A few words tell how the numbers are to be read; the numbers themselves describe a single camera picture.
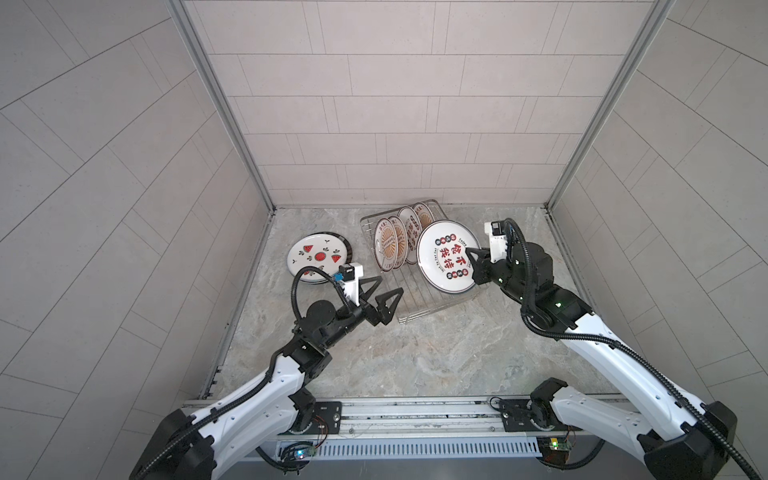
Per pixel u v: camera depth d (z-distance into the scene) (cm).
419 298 91
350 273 61
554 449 68
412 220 96
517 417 71
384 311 62
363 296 66
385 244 96
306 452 65
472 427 71
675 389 40
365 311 62
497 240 62
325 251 100
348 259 99
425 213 100
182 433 41
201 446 40
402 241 91
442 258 76
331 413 72
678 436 38
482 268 62
